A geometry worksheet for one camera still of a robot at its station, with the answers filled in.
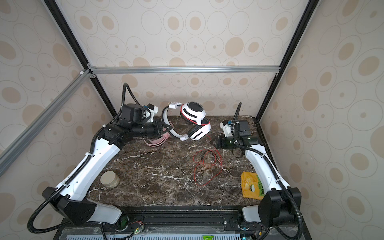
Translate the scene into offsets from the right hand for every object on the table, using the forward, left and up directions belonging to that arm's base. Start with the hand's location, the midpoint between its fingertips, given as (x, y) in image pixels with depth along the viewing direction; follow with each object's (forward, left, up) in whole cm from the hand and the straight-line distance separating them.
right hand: (215, 141), depth 80 cm
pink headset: (+12, +37, -16) cm, 42 cm away
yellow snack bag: (-18, -20, -19) cm, 33 cm away
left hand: (-4, +20, +17) cm, 26 cm away
